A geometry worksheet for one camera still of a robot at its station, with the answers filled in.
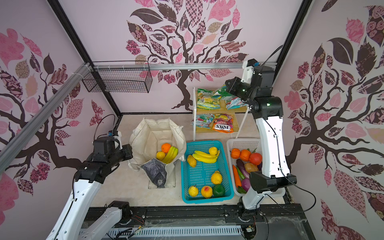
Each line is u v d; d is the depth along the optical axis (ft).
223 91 2.17
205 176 2.87
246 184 2.59
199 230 2.55
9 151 1.64
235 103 2.45
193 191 2.54
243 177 2.78
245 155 2.92
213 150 2.95
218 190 2.54
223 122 2.94
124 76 3.11
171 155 2.93
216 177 2.66
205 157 2.99
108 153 1.74
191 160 2.88
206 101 2.53
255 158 2.76
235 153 2.96
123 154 2.08
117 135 2.13
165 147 3.10
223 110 2.53
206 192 2.51
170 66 3.05
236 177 2.69
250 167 2.72
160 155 3.00
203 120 3.00
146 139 2.83
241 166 2.86
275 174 1.35
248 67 1.76
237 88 1.81
